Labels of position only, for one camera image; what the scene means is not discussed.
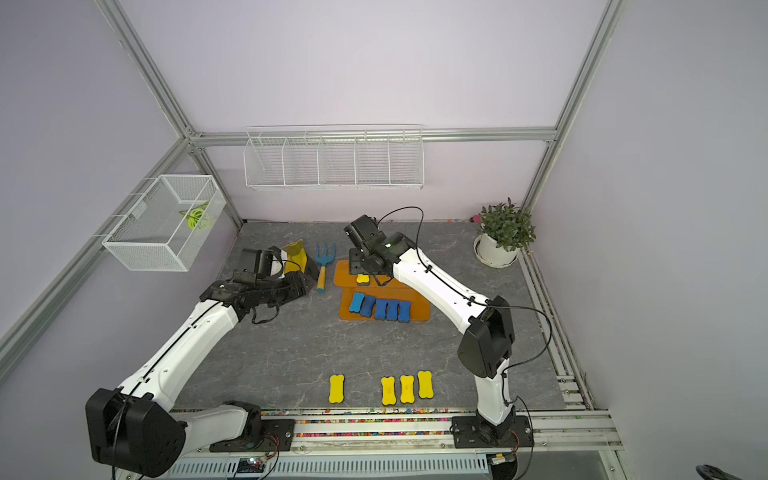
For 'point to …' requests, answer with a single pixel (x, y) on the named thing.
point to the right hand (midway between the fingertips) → (360, 261)
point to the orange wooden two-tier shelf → (420, 309)
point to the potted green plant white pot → (504, 230)
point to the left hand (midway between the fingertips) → (307, 288)
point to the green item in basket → (194, 213)
